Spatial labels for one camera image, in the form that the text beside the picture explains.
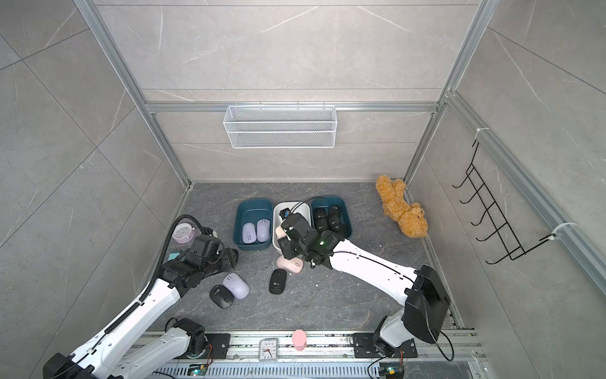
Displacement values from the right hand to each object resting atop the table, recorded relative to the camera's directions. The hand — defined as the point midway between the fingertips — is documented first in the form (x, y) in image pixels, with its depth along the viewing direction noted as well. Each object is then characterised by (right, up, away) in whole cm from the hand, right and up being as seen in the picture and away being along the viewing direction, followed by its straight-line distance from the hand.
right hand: (289, 240), depth 79 cm
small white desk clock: (-6, -33, -7) cm, 34 cm away
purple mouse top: (-19, 0, +18) cm, 26 cm away
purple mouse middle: (-19, -17, +5) cm, 27 cm away
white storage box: (+4, +10, +22) cm, 25 cm away
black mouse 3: (-5, -16, +5) cm, 18 cm away
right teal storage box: (+15, +13, +32) cm, 38 cm away
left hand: (-21, -5, +2) cm, 21 cm away
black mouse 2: (+17, +4, +19) cm, 26 cm away
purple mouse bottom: (-13, +1, +19) cm, 23 cm away
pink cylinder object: (+4, -27, -12) cm, 29 cm away
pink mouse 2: (+1, -11, +9) cm, 14 cm away
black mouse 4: (-25, -20, +3) cm, 32 cm away
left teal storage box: (-20, +9, +28) cm, 36 cm away
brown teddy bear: (+49, +6, +16) cm, 52 cm away
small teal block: (-48, -9, +14) cm, 51 cm away
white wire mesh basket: (-8, +46, +21) cm, 51 cm away
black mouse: (+18, +9, +27) cm, 34 cm away
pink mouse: (-3, +3, -3) cm, 5 cm away
